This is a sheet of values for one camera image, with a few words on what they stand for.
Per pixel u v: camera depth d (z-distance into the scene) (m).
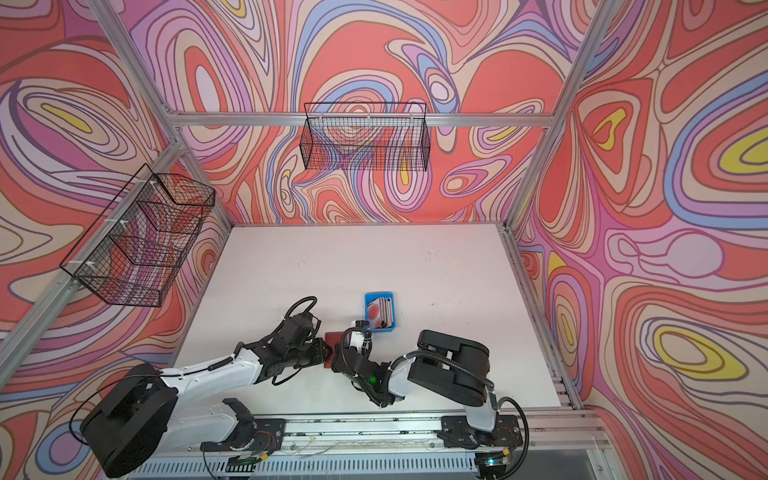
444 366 0.50
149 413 0.41
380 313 0.91
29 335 0.53
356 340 0.78
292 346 0.68
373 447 0.73
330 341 0.88
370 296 0.96
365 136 0.98
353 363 0.66
